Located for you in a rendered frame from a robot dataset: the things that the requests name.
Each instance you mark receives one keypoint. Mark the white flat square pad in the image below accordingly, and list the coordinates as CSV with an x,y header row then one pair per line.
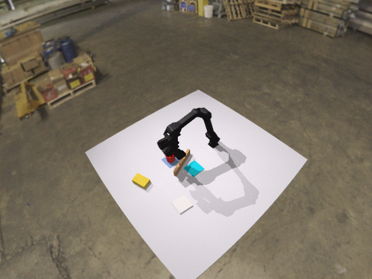
x,y
182,204

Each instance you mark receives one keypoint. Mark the yellow block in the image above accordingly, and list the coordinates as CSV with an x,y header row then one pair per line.
x,y
141,181

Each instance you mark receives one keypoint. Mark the wooden plank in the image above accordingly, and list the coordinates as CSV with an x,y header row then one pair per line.
x,y
181,163

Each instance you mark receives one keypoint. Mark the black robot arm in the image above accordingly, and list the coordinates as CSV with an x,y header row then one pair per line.
x,y
174,130

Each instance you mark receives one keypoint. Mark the red cup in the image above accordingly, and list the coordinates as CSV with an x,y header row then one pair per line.
x,y
171,159

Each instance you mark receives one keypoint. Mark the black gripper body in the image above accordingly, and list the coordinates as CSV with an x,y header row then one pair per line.
x,y
179,153

